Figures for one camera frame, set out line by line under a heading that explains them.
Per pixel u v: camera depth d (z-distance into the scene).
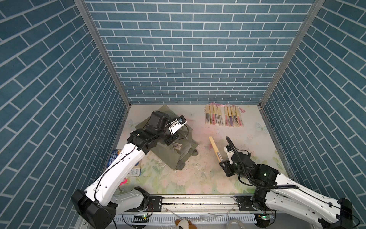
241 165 0.54
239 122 1.08
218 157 0.79
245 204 0.74
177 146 0.94
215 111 1.16
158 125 0.53
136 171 0.84
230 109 1.17
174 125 0.60
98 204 0.37
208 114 1.15
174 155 0.83
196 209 0.73
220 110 1.17
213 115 1.13
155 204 0.74
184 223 0.67
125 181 0.81
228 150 0.68
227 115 1.14
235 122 1.08
